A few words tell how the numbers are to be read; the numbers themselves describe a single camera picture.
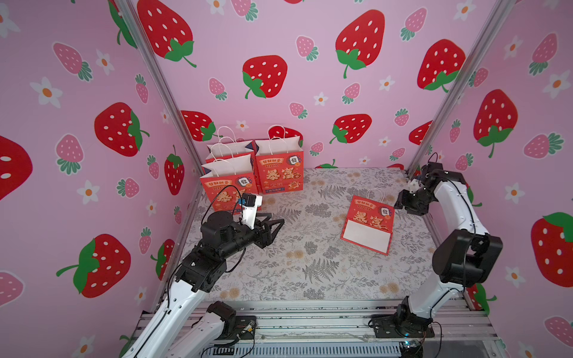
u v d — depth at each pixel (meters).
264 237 0.57
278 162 0.95
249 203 0.55
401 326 0.69
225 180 0.86
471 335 0.73
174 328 0.42
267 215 0.67
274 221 0.63
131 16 0.69
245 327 0.72
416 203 0.73
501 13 0.69
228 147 0.86
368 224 1.00
